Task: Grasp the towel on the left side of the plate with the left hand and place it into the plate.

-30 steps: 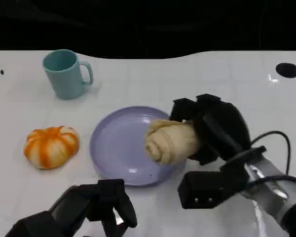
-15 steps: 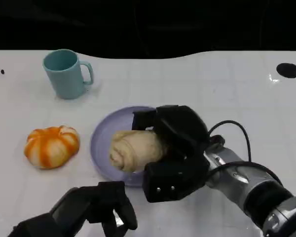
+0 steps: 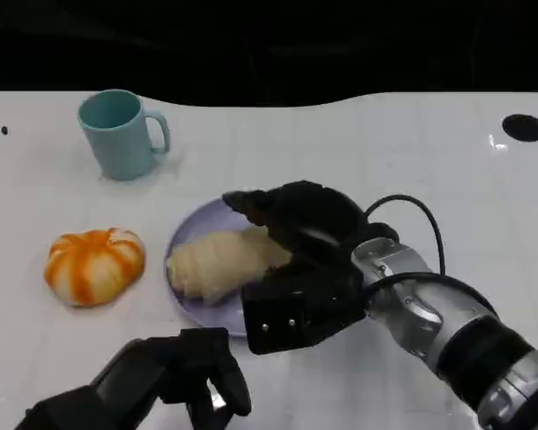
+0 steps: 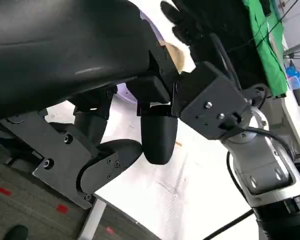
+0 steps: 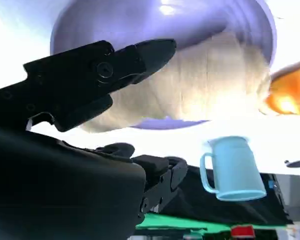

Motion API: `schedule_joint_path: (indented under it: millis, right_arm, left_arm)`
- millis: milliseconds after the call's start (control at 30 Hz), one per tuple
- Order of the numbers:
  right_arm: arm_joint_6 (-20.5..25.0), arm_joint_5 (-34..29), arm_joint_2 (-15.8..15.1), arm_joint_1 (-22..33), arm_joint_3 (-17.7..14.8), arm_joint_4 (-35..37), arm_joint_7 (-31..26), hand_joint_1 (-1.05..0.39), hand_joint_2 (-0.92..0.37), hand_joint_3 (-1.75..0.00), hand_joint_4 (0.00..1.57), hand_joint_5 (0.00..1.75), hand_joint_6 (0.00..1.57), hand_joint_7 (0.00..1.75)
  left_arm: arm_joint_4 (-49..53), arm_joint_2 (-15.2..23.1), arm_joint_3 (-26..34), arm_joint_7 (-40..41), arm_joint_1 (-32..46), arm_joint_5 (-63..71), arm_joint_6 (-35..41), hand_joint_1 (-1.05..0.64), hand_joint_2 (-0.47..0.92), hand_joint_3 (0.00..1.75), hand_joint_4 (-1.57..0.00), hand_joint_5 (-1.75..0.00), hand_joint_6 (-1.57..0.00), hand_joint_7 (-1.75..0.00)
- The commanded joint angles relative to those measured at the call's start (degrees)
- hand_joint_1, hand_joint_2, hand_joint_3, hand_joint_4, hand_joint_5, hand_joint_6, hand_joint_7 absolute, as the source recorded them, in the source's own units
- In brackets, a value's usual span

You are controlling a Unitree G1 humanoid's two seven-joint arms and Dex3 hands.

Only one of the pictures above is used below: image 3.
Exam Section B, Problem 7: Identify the orange and white bread roll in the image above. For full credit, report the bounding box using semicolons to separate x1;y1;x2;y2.
43;227;146;308

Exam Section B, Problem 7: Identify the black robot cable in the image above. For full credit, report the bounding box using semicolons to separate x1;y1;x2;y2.
362;193;499;314

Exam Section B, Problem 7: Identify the pale green mug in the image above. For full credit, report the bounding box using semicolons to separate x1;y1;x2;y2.
76;89;172;182

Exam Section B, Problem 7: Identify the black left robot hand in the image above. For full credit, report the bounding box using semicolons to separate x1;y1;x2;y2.
91;327;254;430

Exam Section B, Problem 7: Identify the lilac plate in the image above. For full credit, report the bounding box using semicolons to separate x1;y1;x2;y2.
163;196;273;339

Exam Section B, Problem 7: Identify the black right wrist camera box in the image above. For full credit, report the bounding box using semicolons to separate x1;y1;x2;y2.
240;262;369;357

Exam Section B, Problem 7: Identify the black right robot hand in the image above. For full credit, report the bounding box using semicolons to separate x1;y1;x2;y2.
221;179;401;280

